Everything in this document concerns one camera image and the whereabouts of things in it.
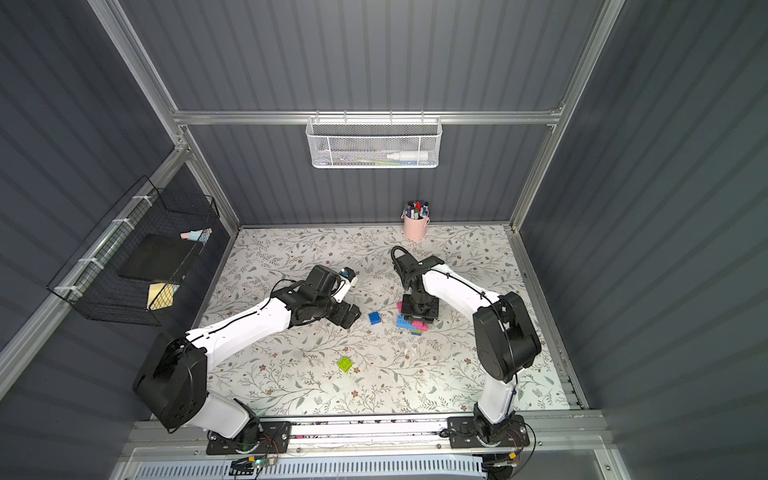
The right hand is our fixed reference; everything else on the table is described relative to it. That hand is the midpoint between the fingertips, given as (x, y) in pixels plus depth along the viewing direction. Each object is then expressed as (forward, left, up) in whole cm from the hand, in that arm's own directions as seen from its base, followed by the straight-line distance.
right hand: (414, 323), depth 87 cm
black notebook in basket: (+5, +64, +25) cm, 69 cm away
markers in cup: (+41, -2, +7) cm, 42 cm away
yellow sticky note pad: (-8, +54, +28) cm, 62 cm away
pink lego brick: (-1, -2, 0) cm, 2 cm away
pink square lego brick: (+9, +4, -7) cm, 13 cm away
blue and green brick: (-1, -1, -5) cm, 5 cm away
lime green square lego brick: (-11, +20, -5) cm, 23 cm away
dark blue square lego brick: (+4, +12, -5) cm, 14 cm away
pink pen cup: (+39, -2, -1) cm, 40 cm away
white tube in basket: (+44, +1, +28) cm, 52 cm away
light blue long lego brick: (+1, +4, -1) cm, 4 cm away
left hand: (+2, +18, +4) cm, 19 cm away
